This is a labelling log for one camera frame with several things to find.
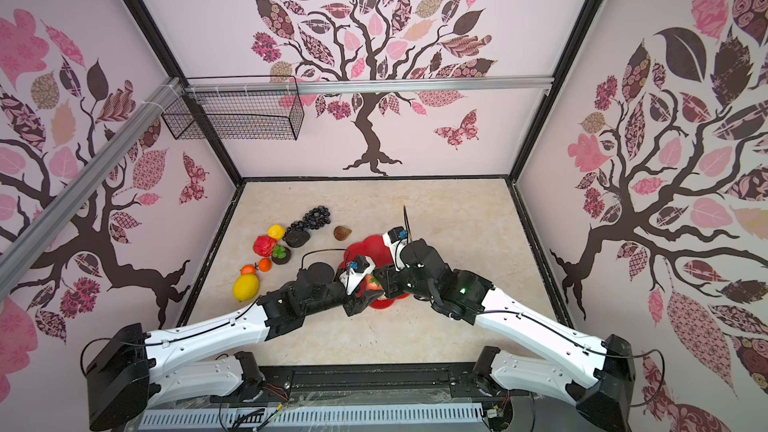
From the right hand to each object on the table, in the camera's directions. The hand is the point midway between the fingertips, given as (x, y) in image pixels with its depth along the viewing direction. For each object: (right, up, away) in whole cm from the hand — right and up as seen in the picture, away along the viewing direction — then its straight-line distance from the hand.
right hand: (374, 270), depth 70 cm
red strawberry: (0, -3, 0) cm, 3 cm away
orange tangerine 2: (-42, -5, +23) cm, 48 cm away
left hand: (0, -6, +6) cm, 8 cm away
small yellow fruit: (-35, +7, +30) cm, 47 cm away
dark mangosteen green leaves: (-31, 0, +23) cm, 39 cm away
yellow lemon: (-40, -9, +17) cm, 44 cm away
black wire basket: (-45, +47, +25) cm, 70 cm away
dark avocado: (-28, +5, +28) cm, 40 cm away
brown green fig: (-13, +6, +31) cm, 34 cm away
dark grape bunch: (-23, +11, +34) cm, 42 cm away
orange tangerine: (-37, -3, +24) cm, 44 cm away
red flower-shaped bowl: (-1, +1, +26) cm, 27 cm away
